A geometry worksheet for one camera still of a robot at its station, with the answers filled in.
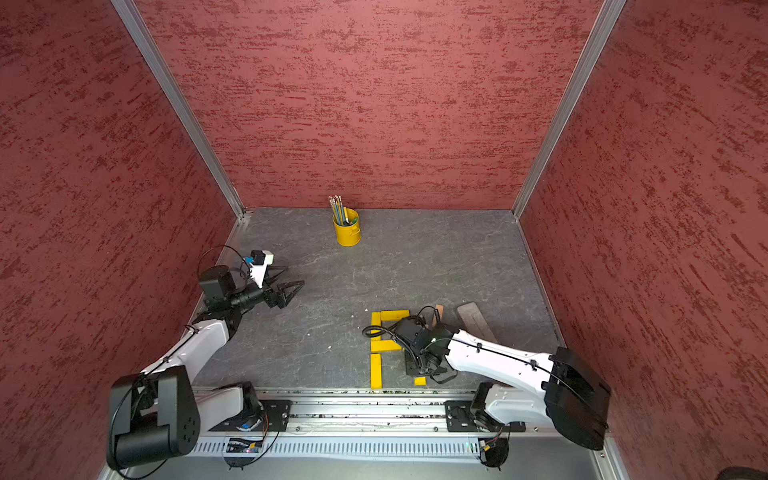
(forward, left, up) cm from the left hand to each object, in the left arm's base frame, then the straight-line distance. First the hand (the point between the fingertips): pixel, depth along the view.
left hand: (294, 280), depth 83 cm
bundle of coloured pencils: (+30, -9, -2) cm, 31 cm away
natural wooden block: (-3, -44, -15) cm, 46 cm away
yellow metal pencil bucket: (+24, -12, -8) cm, 28 cm away
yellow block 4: (-20, -24, -14) cm, 34 cm away
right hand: (-22, -35, -13) cm, 43 cm away
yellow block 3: (-13, -24, -15) cm, 31 cm away
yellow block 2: (-3, -29, -16) cm, 33 cm away
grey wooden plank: (-6, -52, -12) cm, 54 cm away
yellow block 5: (-23, -36, -12) cm, 44 cm away
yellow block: (-6, -23, -14) cm, 28 cm away
